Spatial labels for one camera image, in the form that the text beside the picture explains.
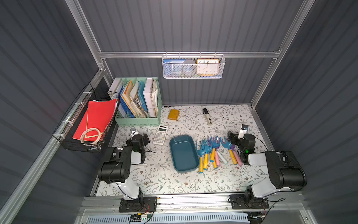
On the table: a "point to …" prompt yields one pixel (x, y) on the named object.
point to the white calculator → (161, 135)
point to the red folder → (99, 113)
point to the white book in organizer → (147, 96)
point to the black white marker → (207, 116)
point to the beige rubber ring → (89, 129)
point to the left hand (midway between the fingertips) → (135, 136)
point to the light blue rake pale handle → (222, 157)
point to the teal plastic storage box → (183, 153)
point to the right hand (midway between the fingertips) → (240, 132)
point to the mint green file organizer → (153, 121)
